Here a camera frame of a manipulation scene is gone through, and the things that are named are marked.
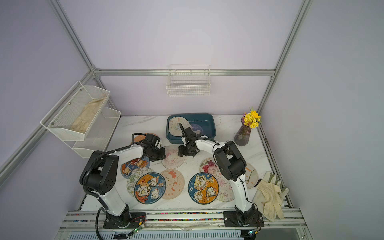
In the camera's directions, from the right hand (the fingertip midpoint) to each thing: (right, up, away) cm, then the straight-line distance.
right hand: (179, 155), depth 96 cm
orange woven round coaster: (-21, +13, -10) cm, 27 cm away
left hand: (-9, -1, 0) cm, 9 cm away
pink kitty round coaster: (-4, -3, 0) cm, 5 cm away
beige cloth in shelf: (-48, +21, -20) cm, 56 cm away
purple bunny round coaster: (+11, +18, +14) cm, 25 cm away
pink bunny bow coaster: (-1, -14, -10) cm, 18 cm away
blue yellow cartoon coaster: (+15, -16, -12) cm, 25 cm away
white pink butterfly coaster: (+28, -19, -13) cm, 36 cm away
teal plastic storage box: (+20, +24, +19) cm, 37 cm away
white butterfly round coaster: (-6, +20, +15) cm, 26 cm away
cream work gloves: (+52, -20, -18) cm, 59 cm away
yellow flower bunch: (+44, +23, -11) cm, 51 cm away
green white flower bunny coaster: (-26, -10, -7) cm, 29 cm away
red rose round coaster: (+20, -6, -3) cm, 21 cm away
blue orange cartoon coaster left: (-16, -16, -12) cm, 26 cm away
